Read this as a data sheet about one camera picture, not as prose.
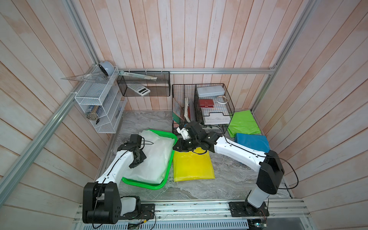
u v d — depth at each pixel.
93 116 0.77
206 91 1.02
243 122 1.09
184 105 1.07
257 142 0.97
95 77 0.85
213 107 0.95
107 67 0.83
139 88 0.98
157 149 0.88
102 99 0.70
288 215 0.76
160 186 0.73
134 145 0.62
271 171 0.44
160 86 1.08
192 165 0.90
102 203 0.40
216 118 0.90
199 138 0.61
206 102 0.95
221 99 1.01
